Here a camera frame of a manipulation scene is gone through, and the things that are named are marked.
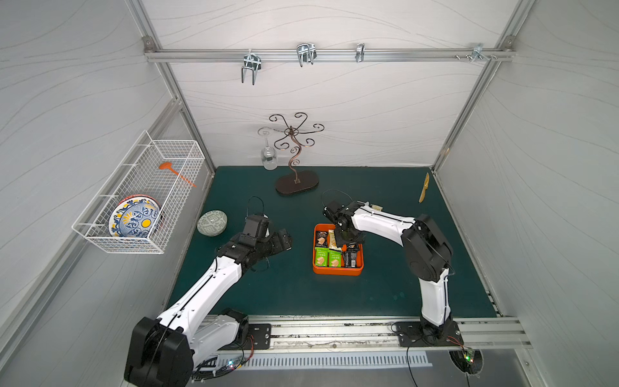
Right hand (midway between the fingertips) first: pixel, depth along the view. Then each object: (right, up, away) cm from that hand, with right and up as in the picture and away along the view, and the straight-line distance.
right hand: (347, 239), depth 94 cm
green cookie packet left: (-10, -5, -6) cm, 13 cm away
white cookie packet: (+14, +12, +11) cm, 22 cm away
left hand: (-24, +1, -11) cm, 26 cm away
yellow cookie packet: (-6, 0, -2) cm, 6 cm away
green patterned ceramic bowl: (-56, +6, +5) cm, 56 cm away
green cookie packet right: (-5, -6, -6) cm, 10 cm away
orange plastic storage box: (-5, -10, -7) cm, 13 cm away
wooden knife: (+37, +16, +17) cm, 44 cm away
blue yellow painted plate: (-60, +13, -31) cm, 69 cm away
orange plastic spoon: (-62, +28, -15) cm, 69 cm away
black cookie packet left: (-10, 0, -1) cm, 10 cm away
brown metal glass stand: (-17, +24, +21) cm, 36 cm away
